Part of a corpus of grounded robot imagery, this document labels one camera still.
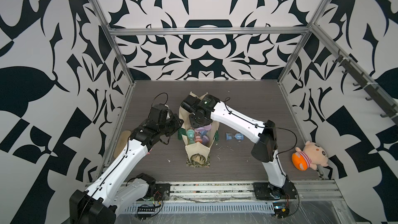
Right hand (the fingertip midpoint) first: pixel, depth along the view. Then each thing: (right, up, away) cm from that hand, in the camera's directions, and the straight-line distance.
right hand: (196, 121), depth 81 cm
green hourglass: (-3, -7, +2) cm, 8 cm away
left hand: (-6, +2, -4) cm, 8 cm away
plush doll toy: (+59, -17, -3) cm, 61 cm away
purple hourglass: (+6, -4, +5) cm, 9 cm away
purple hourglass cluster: (+5, -10, +1) cm, 11 cm away
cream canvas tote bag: (0, -11, -11) cm, 15 cm away
